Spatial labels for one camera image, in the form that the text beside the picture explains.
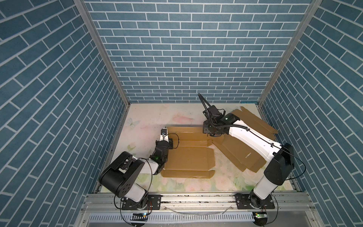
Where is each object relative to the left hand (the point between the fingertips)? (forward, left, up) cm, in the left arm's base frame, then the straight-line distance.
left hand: (167, 134), depth 90 cm
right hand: (-1, -23, +9) cm, 25 cm away
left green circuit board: (-42, +12, -13) cm, 46 cm away
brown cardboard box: (-11, -16, -9) cm, 21 cm away
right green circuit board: (-43, -51, -12) cm, 68 cm away
